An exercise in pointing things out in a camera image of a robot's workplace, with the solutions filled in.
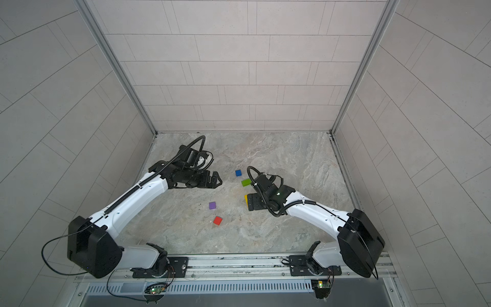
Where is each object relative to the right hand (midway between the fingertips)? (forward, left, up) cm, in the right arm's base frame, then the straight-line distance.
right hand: (255, 203), depth 82 cm
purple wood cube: (+3, +20, -5) cm, 21 cm away
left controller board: (-28, +37, -2) cm, 46 cm away
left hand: (+7, +14, +10) cm, 19 cm away
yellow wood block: (+5, +4, -4) cm, 8 cm away
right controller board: (-30, -22, -8) cm, 38 cm away
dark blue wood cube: (+20, +8, -5) cm, 22 cm away
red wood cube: (-4, +17, -5) cm, 18 cm away
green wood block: (+14, +4, -5) cm, 15 cm away
